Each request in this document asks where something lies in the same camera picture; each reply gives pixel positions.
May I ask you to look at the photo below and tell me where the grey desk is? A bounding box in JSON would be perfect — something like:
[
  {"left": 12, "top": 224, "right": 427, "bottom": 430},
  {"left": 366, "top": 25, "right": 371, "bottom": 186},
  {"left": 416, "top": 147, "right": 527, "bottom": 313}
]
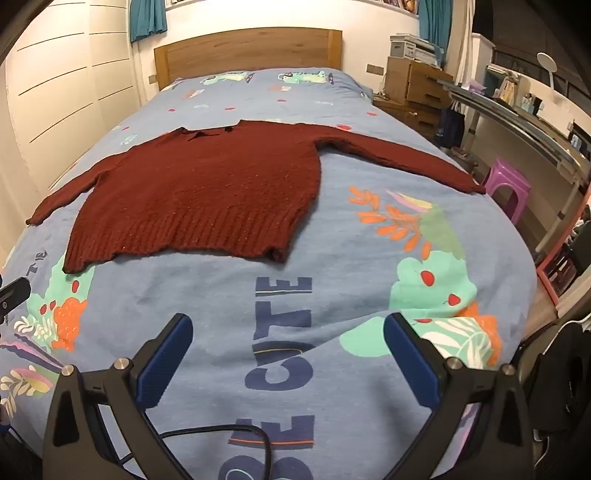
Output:
[{"left": 438, "top": 78, "right": 591, "bottom": 254}]

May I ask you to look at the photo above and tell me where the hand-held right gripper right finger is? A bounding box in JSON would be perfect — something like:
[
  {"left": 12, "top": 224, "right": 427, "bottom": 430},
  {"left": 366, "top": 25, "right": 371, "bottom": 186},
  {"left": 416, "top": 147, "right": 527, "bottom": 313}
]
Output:
[{"left": 383, "top": 312, "right": 544, "bottom": 480}]

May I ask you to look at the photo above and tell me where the white shelf unit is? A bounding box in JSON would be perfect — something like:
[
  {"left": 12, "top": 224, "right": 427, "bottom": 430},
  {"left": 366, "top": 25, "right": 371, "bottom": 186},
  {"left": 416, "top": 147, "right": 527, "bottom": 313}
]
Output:
[{"left": 471, "top": 33, "right": 498, "bottom": 86}]

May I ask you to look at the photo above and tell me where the black cloth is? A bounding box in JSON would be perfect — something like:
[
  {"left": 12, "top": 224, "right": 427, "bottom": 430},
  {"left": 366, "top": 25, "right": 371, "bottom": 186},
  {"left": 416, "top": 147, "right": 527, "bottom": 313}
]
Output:
[{"left": 521, "top": 318, "right": 591, "bottom": 435}]

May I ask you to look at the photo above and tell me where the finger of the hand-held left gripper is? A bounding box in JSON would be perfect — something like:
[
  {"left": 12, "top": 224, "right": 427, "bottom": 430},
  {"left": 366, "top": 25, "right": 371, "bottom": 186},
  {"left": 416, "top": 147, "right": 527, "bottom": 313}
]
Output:
[{"left": 0, "top": 277, "right": 33, "bottom": 321}]

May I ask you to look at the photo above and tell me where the black cable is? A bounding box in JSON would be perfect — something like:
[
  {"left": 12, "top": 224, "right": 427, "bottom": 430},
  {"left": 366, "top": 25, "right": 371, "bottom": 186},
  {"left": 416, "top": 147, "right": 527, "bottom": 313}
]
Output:
[{"left": 117, "top": 425, "right": 274, "bottom": 480}]

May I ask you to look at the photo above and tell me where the dark blue bag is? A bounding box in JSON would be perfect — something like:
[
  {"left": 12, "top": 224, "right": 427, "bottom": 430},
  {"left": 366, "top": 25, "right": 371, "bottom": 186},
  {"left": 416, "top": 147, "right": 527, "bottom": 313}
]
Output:
[{"left": 436, "top": 103, "right": 467, "bottom": 145}]

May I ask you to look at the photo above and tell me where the teal curtain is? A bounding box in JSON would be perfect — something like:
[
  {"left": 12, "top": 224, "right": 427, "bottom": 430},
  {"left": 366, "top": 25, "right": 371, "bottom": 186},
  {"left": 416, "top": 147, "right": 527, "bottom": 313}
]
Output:
[
  {"left": 418, "top": 0, "right": 452, "bottom": 62},
  {"left": 129, "top": 0, "right": 168, "bottom": 44}
]

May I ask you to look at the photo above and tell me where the white printer on cabinet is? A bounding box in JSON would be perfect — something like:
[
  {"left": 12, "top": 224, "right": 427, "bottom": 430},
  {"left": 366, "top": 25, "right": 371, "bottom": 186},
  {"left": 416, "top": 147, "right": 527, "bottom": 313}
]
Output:
[{"left": 389, "top": 34, "right": 447, "bottom": 66}]

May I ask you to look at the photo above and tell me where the dark red knitted sweater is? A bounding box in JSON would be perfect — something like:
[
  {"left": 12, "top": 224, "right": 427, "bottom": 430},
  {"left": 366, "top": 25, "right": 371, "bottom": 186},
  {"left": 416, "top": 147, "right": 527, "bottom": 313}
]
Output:
[{"left": 25, "top": 119, "right": 487, "bottom": 278}]

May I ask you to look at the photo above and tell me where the wooden chest of drawers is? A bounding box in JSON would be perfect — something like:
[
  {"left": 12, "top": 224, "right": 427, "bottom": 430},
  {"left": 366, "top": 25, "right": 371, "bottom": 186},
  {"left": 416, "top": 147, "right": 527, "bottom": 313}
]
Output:
[{"left": 385, "top": 56, "right": 456, "bottom": 110}]

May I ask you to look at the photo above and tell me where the white desk lamp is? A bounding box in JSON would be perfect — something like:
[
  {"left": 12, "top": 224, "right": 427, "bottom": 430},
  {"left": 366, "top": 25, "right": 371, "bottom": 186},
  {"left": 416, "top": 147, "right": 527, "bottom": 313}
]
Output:
[{"left": 536, "top": 52, "right": 559, "bottom": 91}]

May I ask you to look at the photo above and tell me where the purple plastic stool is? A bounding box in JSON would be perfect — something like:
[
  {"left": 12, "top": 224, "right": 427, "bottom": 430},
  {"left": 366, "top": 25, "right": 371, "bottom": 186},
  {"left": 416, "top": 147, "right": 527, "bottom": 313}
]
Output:
[{"left": 484, "top": 158, "right": 532, "bottom": 225}]

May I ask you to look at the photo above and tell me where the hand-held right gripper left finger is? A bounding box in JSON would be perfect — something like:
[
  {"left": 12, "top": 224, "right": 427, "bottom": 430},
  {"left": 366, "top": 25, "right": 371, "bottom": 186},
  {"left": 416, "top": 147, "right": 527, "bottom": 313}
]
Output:
[{"left": 42, "top": 313, "right": 195, "bottom": 480}]

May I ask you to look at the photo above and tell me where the wooden headboard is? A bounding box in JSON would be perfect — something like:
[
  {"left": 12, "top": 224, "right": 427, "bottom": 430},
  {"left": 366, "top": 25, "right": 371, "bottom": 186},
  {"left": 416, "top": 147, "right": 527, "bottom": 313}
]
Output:
[{"left": 154, "top": 29, "right": 343, "bottom": 92}]

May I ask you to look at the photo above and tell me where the white wardrobe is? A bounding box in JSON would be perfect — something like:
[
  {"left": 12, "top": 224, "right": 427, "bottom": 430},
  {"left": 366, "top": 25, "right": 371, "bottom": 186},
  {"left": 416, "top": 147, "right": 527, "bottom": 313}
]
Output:
[{"left": 0, "top": 0, "right": 160, "bottom": 217}]

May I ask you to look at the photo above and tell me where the blue printed bed blanket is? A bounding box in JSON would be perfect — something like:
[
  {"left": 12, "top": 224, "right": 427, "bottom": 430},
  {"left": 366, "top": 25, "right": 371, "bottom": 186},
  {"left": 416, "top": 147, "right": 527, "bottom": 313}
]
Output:
[{"left": 0, "top": 68, "right": 539, "bottom": 480}]

